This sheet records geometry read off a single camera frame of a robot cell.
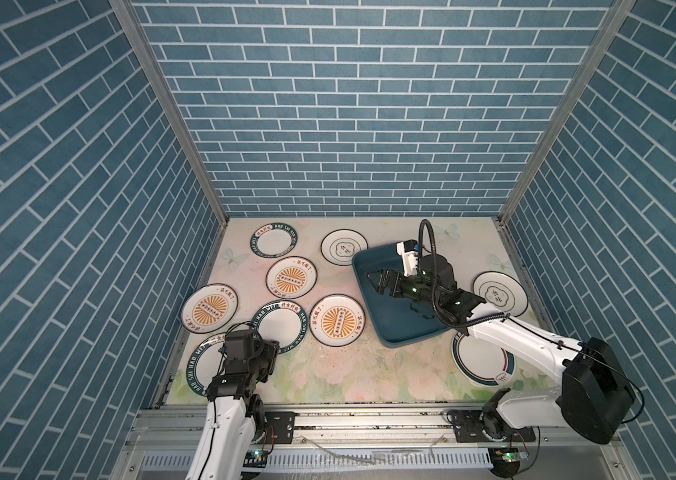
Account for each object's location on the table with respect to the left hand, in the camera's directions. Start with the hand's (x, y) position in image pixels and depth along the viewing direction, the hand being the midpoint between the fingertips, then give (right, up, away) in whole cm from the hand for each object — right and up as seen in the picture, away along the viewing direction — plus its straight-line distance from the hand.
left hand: (281, 342), depth 86 cm
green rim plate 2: (-22, -5, -1) cm, 22 cm away
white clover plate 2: (+71, +12, +13) cm, 73 cm away
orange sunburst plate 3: (+16, +5, +6) cm, 18 cm away
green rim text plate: (-1, +5, +6) cm, 8 cm away
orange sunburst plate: (0, +17, +17) cm, 24 cm away
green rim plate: (-9, +30, +26) cm, 41 cm away
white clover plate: (+15, +28, +26) cm, 41 cm away
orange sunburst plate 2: (-25, +8, +10) cm, 28 cm away
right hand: (+26, +21, -7) cm, 34 cm away
